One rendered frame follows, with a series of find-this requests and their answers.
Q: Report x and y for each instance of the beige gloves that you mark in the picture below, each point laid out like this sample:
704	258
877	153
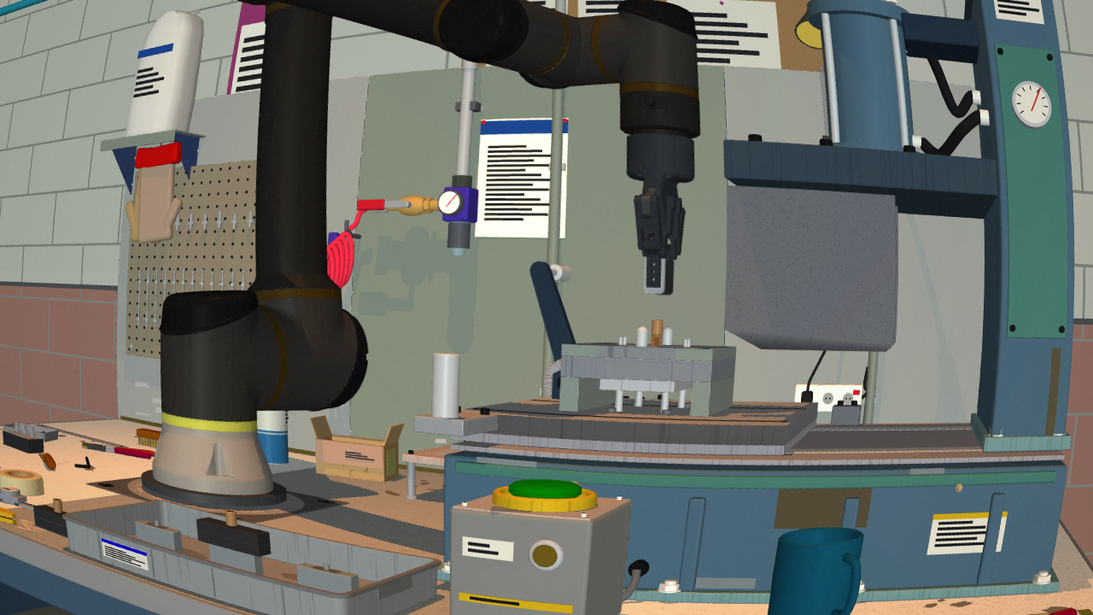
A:
154	209

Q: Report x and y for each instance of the dark round base plate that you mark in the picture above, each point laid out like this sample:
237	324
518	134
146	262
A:
273	495

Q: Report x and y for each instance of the white power strip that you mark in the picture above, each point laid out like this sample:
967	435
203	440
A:
828	395

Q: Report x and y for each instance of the cork notice board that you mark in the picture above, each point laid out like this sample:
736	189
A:
734	30

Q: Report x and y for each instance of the cardboard box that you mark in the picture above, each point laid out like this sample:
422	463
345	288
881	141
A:
354	457

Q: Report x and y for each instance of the brown moulded plug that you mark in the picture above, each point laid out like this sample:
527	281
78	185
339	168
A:
657	331

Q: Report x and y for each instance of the black parts tray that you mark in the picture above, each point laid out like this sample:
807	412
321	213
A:
26	438

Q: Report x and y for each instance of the beige pegboard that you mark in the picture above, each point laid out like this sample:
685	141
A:
205	256

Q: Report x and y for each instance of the blue air regulator with gauge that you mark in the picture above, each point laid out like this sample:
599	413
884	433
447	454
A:
458	205

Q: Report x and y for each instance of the green palm button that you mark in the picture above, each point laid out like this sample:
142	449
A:
544	489

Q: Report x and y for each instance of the yellow lamp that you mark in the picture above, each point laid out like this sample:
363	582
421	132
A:
809	32

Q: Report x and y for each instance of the dark blue ejector lever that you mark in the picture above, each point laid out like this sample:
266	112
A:
553	312

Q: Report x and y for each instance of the wooden brush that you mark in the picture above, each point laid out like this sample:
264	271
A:
149	437

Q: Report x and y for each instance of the grey-green lower mould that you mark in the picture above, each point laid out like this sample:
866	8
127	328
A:
649	367

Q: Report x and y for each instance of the grey control box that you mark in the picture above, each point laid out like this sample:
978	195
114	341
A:
538	555

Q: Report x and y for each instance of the beige tape roll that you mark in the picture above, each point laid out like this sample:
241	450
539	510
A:
19	481

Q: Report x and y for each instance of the teal mug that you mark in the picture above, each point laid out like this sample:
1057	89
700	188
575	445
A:
811	572

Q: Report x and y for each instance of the grey-green back panel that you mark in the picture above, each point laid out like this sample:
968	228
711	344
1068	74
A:
410	299

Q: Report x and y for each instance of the blue and white can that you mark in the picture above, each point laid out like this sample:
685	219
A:
271	436

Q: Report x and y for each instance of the small grey box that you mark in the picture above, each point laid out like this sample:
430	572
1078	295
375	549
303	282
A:
848	414

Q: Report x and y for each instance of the black preheat plate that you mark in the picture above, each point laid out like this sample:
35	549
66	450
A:
232	536

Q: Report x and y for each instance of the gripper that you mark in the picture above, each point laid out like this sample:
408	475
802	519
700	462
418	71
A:
660	158

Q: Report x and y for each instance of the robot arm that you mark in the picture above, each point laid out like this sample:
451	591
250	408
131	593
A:
295	171

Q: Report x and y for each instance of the grey sliding table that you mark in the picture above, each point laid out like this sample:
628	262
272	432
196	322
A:
632	431

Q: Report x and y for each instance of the grey upper mould block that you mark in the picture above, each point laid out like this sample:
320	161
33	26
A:
811	273

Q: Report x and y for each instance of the black block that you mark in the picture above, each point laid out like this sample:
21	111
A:
49	519

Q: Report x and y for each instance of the grey air pipe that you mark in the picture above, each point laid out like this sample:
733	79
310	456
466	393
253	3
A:
467	120

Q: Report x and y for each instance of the white dispenser bottle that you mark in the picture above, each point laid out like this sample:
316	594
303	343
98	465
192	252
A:
166	73

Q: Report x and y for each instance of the grey tote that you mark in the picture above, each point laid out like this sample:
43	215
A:
256	585

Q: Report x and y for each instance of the purple edged wall poster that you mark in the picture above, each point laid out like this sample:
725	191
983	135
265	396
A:
248	51

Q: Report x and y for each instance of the blue moulding press body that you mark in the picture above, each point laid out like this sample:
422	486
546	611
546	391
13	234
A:
1020	282

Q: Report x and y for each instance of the white poster blue header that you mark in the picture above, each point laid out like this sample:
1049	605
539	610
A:
521	179

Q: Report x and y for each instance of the white coil spring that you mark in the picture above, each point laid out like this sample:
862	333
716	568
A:
552	376

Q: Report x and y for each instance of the grey wall bracket shelf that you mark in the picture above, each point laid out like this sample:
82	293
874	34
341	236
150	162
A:
154	141

